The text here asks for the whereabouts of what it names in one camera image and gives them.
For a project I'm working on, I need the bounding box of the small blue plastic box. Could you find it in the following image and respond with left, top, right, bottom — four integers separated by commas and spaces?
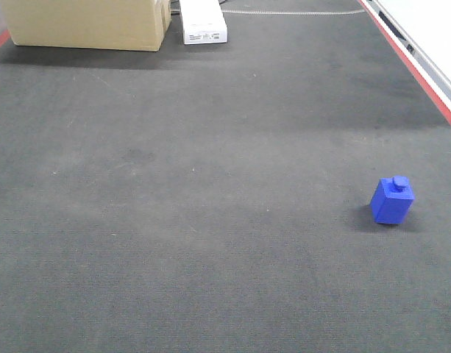
369, 174, 416, 225

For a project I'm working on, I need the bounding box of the dark grey belt conveyor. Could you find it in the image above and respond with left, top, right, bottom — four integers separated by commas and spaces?
0, 0, 451, 353

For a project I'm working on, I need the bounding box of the brown cardboard box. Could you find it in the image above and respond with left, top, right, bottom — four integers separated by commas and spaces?
0, 0, 173, 52

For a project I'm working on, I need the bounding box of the long white carton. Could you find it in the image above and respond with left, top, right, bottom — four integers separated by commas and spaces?
179, 0, 229, 46

